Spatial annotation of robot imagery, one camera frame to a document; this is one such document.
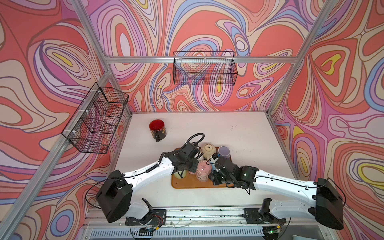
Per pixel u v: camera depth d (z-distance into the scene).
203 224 0.73
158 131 0.96
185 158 0.63
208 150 0.88
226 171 0.59
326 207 0.39
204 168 0.78
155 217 0.73
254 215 0.74
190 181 0.86
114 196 0.41
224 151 0.89
